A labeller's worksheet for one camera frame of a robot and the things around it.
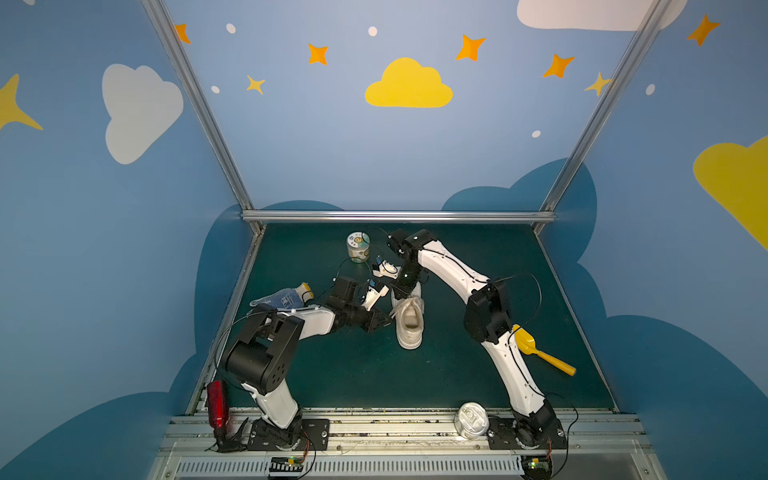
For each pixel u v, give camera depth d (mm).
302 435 734
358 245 1050
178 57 752
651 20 705
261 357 467
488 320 616
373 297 840
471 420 722
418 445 734
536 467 733
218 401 764
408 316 905
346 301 768
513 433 729
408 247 733
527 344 907
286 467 731
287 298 991
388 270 860
